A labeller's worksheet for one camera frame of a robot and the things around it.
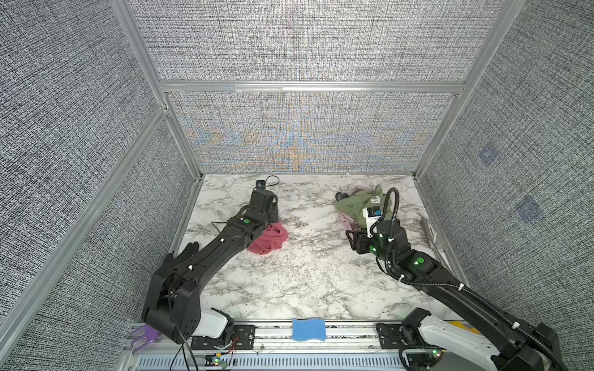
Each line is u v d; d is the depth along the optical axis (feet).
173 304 1.35
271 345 2.40
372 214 2.21
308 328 2.51
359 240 2.23
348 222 3.19
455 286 1.58
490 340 1.45
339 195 3.52
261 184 2.41
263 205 2.08
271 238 3.00
